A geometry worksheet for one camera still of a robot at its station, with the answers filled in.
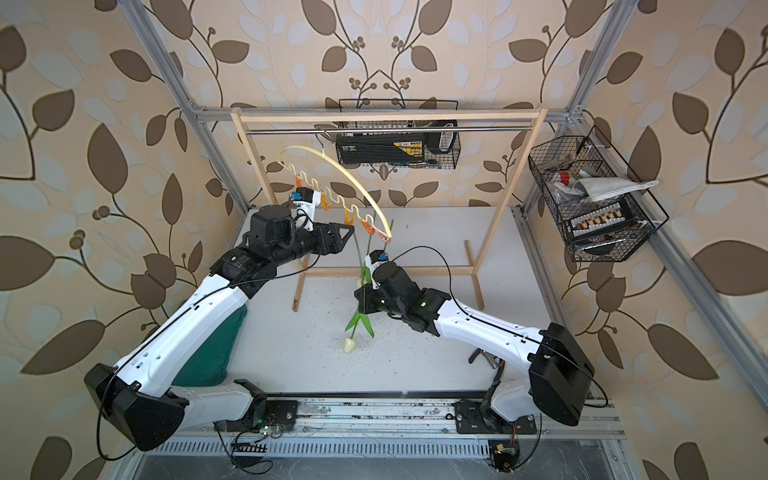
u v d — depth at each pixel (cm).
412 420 75
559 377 41
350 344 75
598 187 64
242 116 56
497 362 83
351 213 71
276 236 54
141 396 38
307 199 61
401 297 58
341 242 65
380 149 84
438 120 83
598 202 62
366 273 86
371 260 71
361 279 88
